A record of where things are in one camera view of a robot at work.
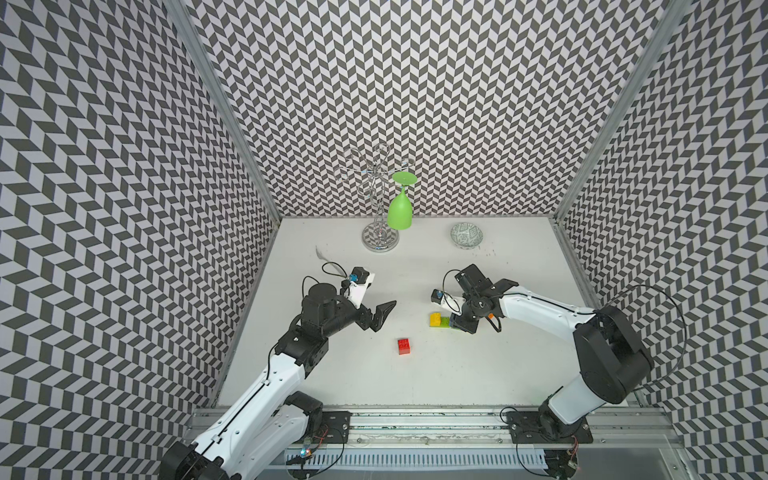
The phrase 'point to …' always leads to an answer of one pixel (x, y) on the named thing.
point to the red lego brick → (404, 346)
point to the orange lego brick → (491, 315)
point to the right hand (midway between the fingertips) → (458, 320)
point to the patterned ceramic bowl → (466, 235)
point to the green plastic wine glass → (400, 208)
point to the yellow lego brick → (435, 319)
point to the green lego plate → (445, 322)
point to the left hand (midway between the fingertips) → (380, 295)
